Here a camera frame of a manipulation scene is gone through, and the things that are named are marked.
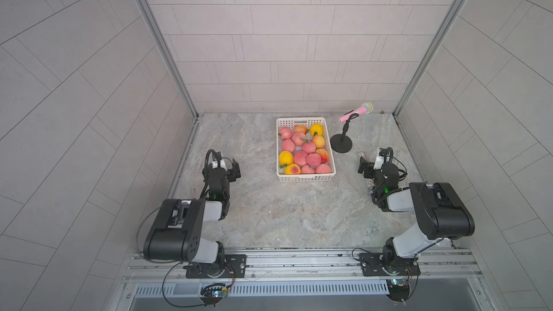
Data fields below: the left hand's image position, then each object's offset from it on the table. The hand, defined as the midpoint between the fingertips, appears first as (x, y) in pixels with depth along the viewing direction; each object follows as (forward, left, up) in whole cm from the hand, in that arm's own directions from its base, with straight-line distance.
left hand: (227, 158), depth 91 cm
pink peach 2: (+1, -32, 0) cm, 32 cm away
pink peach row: (+12, -30, 0) cm, 32 cm away
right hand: (+3, -63, 0) cm, 63 cm away
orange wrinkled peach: (+19, -32, -2) cm, 38 cm away
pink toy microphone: (+15, -58, +16) cm, 62 cm away
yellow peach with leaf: (-5, -28, 0) cm, 28 cm away
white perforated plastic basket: (+20, -40, 0) cm, 44 cm away
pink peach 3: (-5, -34, 0) cm, 34 cm away
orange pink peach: (+11, -41, 0) cm, 42 cm away
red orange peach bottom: (+2, -42, 0) cm, 42 cm away
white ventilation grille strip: (-44, -29, -7) cm, 53 cm away
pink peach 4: (-4, -41, 0) cm, 41 cm away
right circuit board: (-45, -63, -8) cm, 77 cm away
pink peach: (+8, -26, 0) cm, 27 cm away
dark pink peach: (-2, -37, +3) cm, 37 cm away
